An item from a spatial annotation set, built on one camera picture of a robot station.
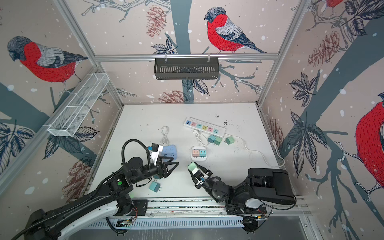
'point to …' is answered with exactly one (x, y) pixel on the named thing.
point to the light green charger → (217, 140)
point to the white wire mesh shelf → (79, 105)
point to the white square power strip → (202, 148)
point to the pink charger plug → (195, 153)
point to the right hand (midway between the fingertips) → (191, 167)
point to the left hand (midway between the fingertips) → (175, 163)
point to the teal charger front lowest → (155, 186)
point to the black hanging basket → (188, 68)
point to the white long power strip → (205, 127)
